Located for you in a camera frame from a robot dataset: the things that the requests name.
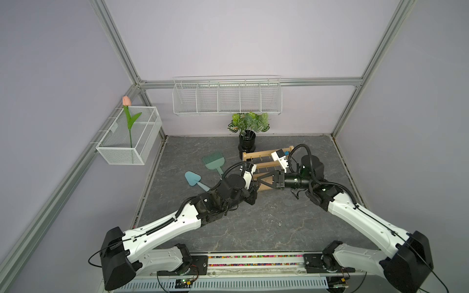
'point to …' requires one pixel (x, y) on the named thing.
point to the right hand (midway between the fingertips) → (257, 180)
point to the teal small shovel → (193, 179)
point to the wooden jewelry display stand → (255, 154)
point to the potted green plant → (247, 124)
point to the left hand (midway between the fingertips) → (259, 184)
